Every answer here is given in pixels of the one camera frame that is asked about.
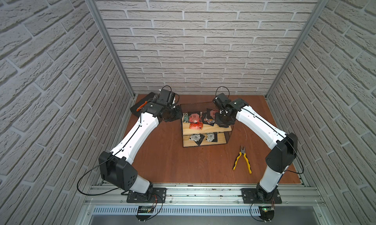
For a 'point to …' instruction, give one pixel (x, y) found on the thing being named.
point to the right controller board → (267, 213)
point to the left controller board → (144, 209)
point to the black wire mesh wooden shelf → (223, 133)
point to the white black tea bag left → (198, 138)
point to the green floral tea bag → (185, 117)
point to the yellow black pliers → (242, 151)
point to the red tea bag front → (197, 125)
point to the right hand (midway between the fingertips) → (221, 122)
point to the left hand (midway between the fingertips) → (184, 111)
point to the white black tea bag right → (212, 137)
